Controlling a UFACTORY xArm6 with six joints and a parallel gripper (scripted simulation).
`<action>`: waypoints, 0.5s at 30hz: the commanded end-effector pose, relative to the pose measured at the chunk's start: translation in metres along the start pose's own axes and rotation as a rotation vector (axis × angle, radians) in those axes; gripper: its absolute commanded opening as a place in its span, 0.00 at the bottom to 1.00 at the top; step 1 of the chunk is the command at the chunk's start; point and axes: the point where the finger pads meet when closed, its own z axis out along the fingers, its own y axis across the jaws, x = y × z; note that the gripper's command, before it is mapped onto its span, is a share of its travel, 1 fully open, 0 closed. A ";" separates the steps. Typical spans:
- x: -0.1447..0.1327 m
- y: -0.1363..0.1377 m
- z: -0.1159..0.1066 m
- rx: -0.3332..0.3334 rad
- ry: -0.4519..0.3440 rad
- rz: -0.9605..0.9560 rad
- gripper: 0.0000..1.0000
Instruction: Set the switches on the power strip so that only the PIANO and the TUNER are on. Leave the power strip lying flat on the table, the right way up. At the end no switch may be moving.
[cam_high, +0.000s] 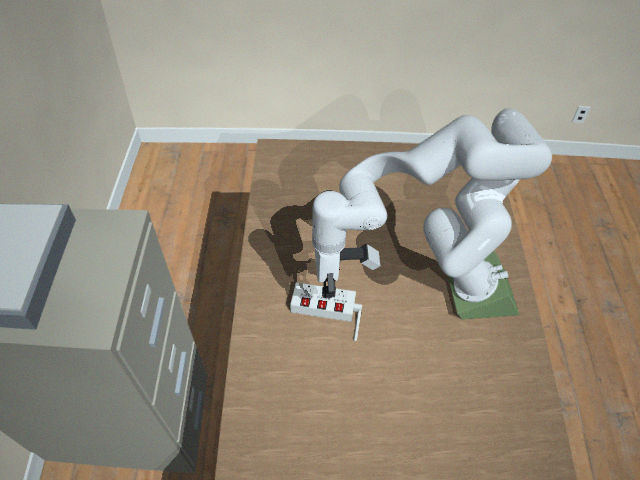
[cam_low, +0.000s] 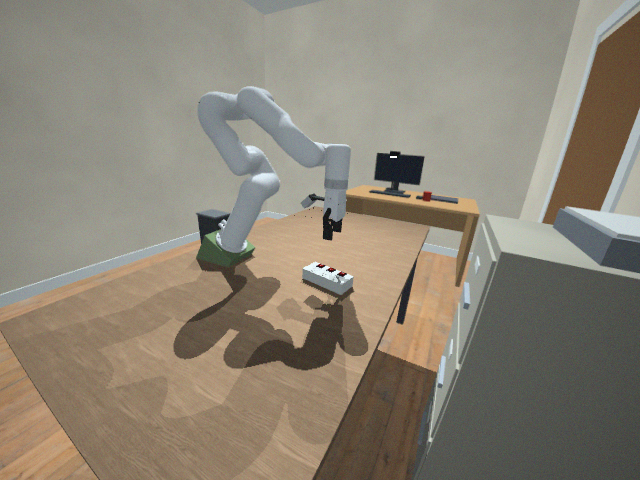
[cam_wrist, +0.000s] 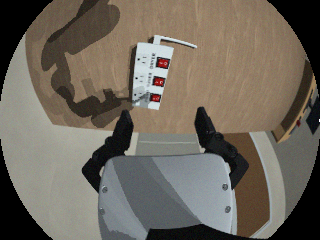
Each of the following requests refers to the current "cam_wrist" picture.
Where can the white power strip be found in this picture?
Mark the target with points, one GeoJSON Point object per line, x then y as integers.
{"type": "Point", "coordinates": [150, 72]}

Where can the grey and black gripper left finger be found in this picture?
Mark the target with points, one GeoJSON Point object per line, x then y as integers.
{"type": "Point", "coordinates": [120, 138]}

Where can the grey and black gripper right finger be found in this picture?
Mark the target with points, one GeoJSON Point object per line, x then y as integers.
{"type": "Point", "coordinates": [213, 142]}

